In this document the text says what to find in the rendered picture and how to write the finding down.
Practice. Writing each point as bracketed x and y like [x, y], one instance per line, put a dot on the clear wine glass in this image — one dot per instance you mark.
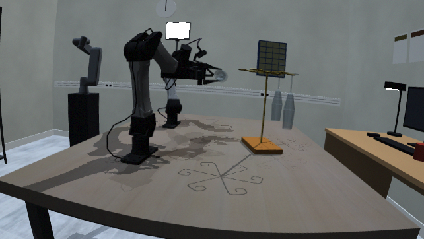
[276, 106]
[289, 110]

